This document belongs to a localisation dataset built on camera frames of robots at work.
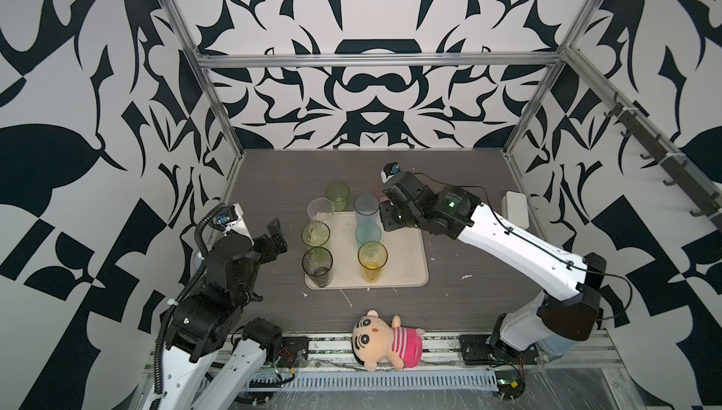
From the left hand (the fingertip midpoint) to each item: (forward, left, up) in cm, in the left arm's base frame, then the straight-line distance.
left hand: (256, 222), depth 66 cm
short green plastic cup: (+24, -17, -23) cm, 38 cm away
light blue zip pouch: (-24, -74, -26) cm, 82 cm away
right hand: (+5, -30, -3) cm, 30 cm away
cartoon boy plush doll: (-22, -27, -21) cm, 41 cm away
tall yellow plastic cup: (-1, -27, -19) cm, 34 cm away
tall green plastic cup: (+15, -9, -33) cm, 37 cm away
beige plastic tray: (+1, -38, -29) cm, 48 cm away
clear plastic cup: (+14, -12, -16) cm, 24 cm away
